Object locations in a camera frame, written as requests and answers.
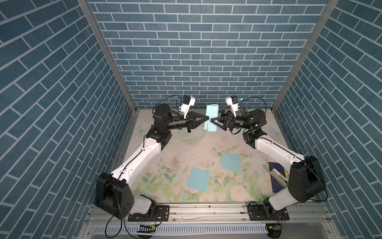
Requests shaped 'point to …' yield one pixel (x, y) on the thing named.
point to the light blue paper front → (198, 179)
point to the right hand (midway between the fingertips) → (213, 121)
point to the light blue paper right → (231, 162)
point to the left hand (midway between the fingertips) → (210, 121)
